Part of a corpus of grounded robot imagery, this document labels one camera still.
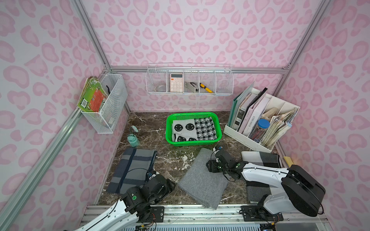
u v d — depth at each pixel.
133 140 0.95
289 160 0.95
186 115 1.08
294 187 0.43
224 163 0.67
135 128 0.84
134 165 0.90
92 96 0.72
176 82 0.95
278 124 0.82
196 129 1.03
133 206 0.52
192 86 0.96
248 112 0.82
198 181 0.81
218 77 1.03
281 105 0.88
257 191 0.78
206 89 0.98
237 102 0.84
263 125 0.86
